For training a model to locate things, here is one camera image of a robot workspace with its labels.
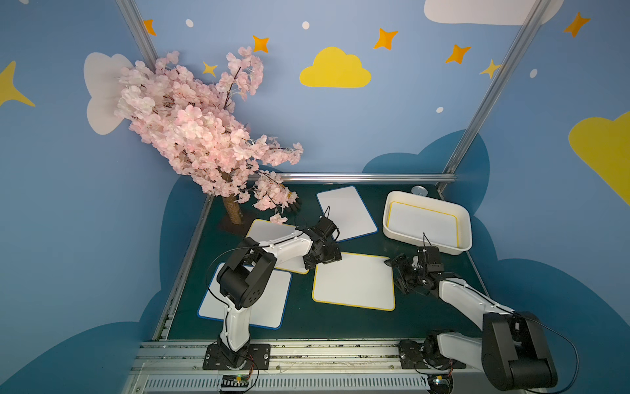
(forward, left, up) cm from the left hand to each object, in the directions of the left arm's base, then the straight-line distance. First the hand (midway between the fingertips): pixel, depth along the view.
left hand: (333, 259), depth 94 cm
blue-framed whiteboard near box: (+27, -6, -3) cm, 28 cm away
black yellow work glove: (+26, +18, 0) cm, 32 cm away
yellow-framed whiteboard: (+14, +31, -2) cm, 34 cm away
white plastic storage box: (+22, -42, -3) cm, 47 cm away
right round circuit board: (-38, -32, -5) cm, 50 cm away
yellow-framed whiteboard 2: (-6, -9, -4) cm, 12 cm away
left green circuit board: (-39, +30, -5) cm, 50 cm away
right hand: (-3, -21, +1) cm, 21 cm away
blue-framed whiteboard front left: (-20, +22, -2) cm, 30 cm away
